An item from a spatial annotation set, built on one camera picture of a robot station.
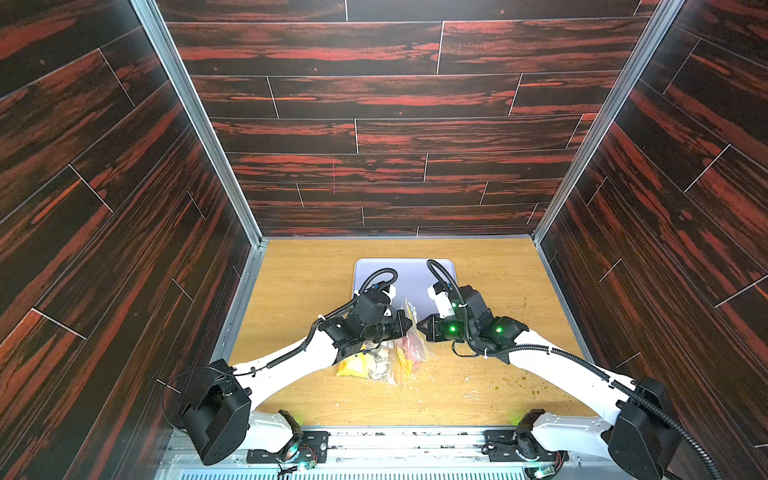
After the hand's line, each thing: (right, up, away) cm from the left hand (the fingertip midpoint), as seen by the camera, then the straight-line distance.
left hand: (417, 325), depth 77 cm
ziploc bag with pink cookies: (-1, -7, -1) cm, 7 cm away
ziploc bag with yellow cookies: (-10, -12, +7) cm, 17 cm away
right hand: (+2, +1, +3) cm, 4 cm away
